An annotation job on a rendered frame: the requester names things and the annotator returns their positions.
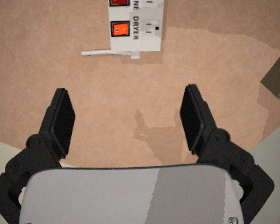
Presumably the white power strip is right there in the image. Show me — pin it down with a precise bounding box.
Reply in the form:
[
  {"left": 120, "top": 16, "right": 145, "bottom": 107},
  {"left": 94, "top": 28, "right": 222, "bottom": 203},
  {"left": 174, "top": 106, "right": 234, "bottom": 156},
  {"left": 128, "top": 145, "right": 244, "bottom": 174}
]
[{"left": 81, "top": 0, "right": 164, "bottom": 59}]

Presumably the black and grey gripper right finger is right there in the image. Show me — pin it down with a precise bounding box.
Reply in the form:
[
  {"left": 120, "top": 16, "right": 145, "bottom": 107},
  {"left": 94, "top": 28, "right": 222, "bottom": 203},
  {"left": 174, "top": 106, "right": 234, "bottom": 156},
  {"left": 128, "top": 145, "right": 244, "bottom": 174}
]
[{"left": 180, "top": 84, "right": 275, "bottom": 224}]

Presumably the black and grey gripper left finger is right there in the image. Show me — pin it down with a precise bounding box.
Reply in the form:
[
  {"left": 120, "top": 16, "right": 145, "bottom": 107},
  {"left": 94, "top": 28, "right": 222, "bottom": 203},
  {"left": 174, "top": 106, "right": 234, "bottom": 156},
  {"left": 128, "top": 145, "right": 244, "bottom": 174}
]
[{"left": 0, "top": 88, "right": 75, "bottom": 224}]

